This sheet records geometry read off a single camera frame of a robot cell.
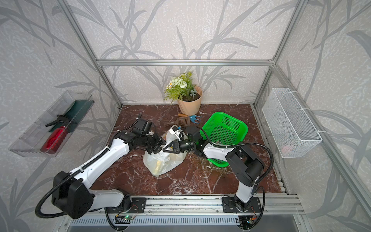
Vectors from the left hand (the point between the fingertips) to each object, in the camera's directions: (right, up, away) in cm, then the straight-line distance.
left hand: (168, 144), depth 78 cm
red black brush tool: (-43, +6, -20) cm, 48 cm away
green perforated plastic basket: (+36, +6, +27) cm, 45 cm away
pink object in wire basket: (+60, -1, -7) cm, 60 cm away
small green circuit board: (-19, -35, -7) cm, 40 cm away
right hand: (-2, -3, -3) cm, 4 cm away
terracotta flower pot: (+11, +23, +24) cm, 36 cm away
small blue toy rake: (+13, +14, +34) cm, 39 cm away
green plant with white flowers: (+5, +34, +13) cm, 37 cm away
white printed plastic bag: (-4, -10, +1) cm, 11 cm away
